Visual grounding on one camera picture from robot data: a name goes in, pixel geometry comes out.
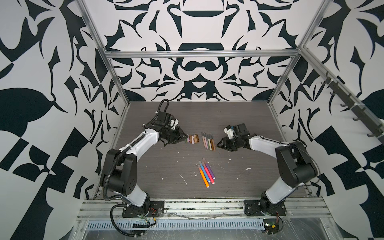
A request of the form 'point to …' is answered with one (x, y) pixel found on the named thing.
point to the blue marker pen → (204, 171)
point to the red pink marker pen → (208, 173)
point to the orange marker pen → (203, 176)
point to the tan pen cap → (195, 139)
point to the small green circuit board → (271, 225)
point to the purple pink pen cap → (189, 139)
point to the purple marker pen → (209, 168)
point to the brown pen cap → (197, 138)
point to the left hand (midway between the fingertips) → (187, 134)
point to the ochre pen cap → (190, 139)
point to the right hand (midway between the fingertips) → (219, 144)
